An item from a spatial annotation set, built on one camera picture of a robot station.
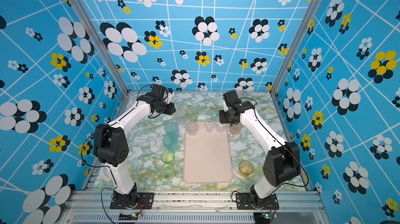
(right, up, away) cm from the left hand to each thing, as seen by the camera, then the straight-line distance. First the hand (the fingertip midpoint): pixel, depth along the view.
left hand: (174, 108), depth 93 cm
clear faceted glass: (+28, -12, +6) cm, 31 cm away
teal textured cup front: (-2, -20, -1) cm, 20 cm away
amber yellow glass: (+41, -32, -10) cm, 53 cm away
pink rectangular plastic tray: (+20, -29, 0) cm, 35 cm away
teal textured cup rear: (0, -11, -4) cm, 12 cm away
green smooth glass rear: (-3, -27, -5) cm, 28 cm away
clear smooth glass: (+2, -5, +11) cm, 12 cm away
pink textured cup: (+37, -12, -1) cm, 39 cm away
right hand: (+30, -5, -7) cm, 31 cm away
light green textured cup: (+10, -2, +14) cm, 18 cm away
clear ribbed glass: (+22, -11, +4) cm, 25 cm away
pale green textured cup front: (-2, -34, -11) cm, 35 cm away
